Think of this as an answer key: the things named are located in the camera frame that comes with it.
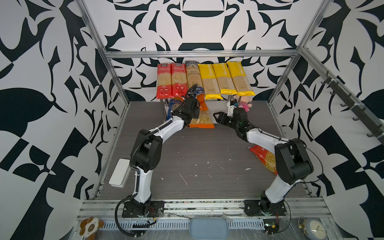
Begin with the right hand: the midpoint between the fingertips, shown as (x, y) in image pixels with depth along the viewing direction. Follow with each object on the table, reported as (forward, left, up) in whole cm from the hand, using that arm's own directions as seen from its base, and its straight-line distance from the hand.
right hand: (217, 113), depth 90 cm
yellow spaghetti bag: (+3, +5, +18) cm, 19 cm away
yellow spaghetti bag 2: (+7, -3, +18) cm, 20 cm away
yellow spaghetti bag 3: (+3, -11, +18) cm, 22 cm away
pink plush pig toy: (+20, -24, -13) cm, 34 cm away
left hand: (+7, +13, +1) cm, 15 cm away
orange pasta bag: (0, +7, -8) cm, 11 cm away
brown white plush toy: (-54, +61, -13) cm, 82 cm away
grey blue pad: (-55, +8, -15) cm, 57 cm away
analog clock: (-55, -38, -14) cm, 68 cm away
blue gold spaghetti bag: (+11, +13, +19) cm, 25 cm away
